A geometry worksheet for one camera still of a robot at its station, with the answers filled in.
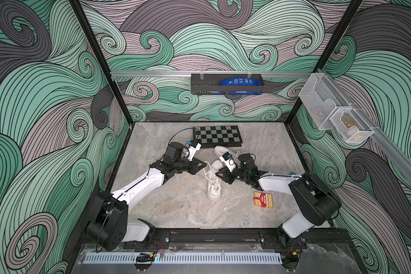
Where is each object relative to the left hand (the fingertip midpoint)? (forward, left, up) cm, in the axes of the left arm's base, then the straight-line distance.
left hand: (205, 163), depth 79 cm
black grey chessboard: (+27, -4, -13) cm, 30 cm away
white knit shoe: (+17, -10, -14) cm, 24 cm away
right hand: (+2, -8, -12) cm, 15 cm away
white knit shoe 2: (-5, -5, -11) cm, 13 cm away
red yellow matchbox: (-12, -29, -15) cm, 35 cm away
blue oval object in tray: (+41, -19, +18) cm, 49 cm away
